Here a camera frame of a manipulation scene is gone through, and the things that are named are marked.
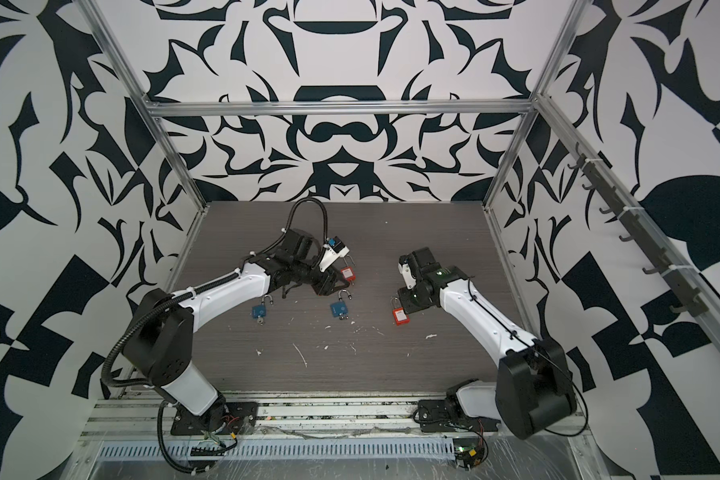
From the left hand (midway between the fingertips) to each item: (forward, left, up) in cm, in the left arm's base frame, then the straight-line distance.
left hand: (346, 272), depth 84 cm
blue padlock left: (-5, +26, -13) cm, 30 cm away
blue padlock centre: (-4, +2, -15) cm, 15 cm away
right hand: (-6, -18, -5) cm, 20 cm away
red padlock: (+8, -1, -12) cm, 15 cm away
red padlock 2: (-7, -15, -12) cm, 21 cm away
